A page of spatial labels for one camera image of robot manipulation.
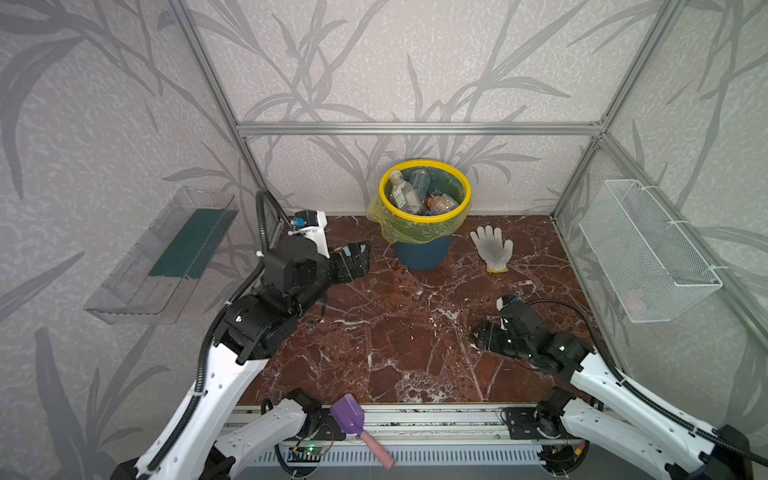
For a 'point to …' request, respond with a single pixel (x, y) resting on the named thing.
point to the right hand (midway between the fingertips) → (479, 327)
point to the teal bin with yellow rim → (433, 256)
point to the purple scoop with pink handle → (349, 414)
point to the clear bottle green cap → (403, 194)
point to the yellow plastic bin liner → (403, 231)
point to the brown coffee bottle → (440, 204)
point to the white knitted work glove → (490, 247)
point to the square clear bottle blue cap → (420, 179)
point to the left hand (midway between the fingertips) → (360, 238)
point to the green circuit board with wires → (311, 453)
